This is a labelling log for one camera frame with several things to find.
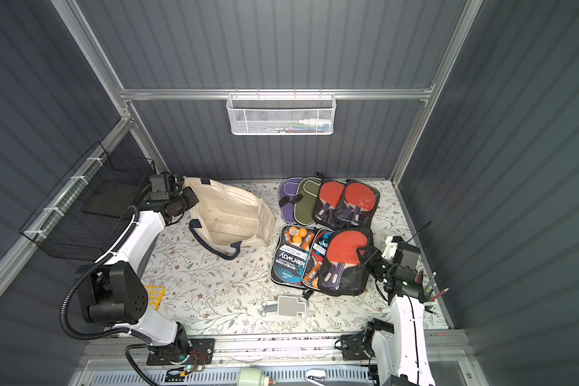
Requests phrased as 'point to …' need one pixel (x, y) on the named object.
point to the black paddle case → (327, 213)
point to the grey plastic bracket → (285, 306)
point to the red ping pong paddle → (330, 194)
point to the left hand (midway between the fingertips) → (196, 195)
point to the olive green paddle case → (310, 189)
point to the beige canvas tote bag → (226, 218)
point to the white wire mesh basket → (281, 114)
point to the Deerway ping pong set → (290, 254)
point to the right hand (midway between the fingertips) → (366, 254)
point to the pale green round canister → (252, 376)
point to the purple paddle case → (289, 187)
